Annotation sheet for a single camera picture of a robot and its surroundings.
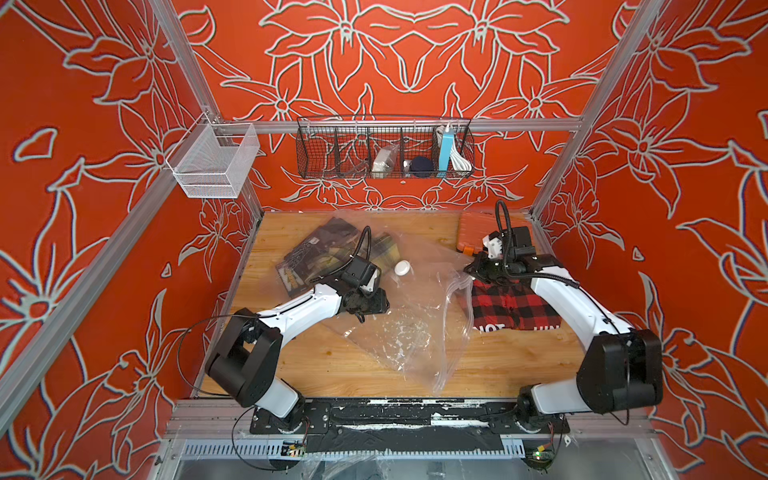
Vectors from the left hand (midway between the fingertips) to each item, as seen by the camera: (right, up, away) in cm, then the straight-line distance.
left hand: (384, 303), depth 87 cm
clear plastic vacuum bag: (+11, +10, +1) cm, 15 cm away
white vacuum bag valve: (+6, +10, +4) cm, 12 cm away
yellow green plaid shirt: (0, +15, +13) cm, 20 cm away
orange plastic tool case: (+34, +24, +25) cm, 48 cm away
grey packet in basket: (+1, +45, +6) cm, 45 cm away
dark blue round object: (+12, +44, +9) cm, 46 cm away
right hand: (+22, +11, -2) cm, 25 cm away
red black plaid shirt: (+40, -1, +4) cm, 40 cm away
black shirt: (-18, +21, +23) cm, 37 cm away
